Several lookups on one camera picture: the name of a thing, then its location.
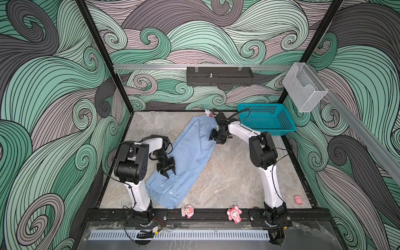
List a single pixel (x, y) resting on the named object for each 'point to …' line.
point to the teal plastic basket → (272, 117)
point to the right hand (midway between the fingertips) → (212, 140)
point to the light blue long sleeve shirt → (191, 150)
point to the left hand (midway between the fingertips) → (172, 173)
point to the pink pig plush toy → (234, 214)
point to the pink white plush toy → (188, 211)
